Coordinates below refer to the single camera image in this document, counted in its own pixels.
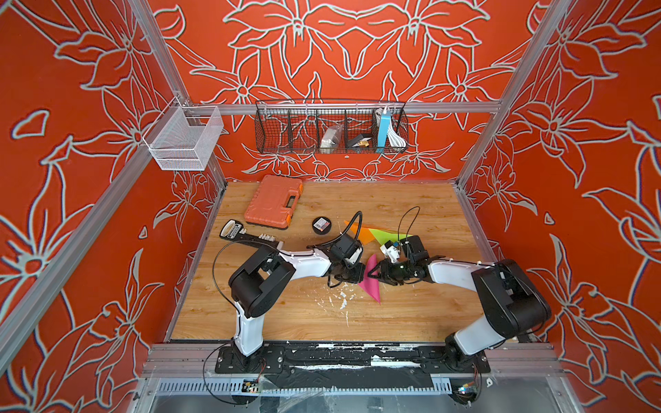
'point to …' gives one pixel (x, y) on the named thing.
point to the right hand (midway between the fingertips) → (367, 276)
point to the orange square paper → (364, 235)
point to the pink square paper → (370, 283)
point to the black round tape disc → (321, 225)
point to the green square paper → (384, 237)
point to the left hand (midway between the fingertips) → (365, 277)
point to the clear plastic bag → (330, 138)
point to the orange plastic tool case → (274, 200)
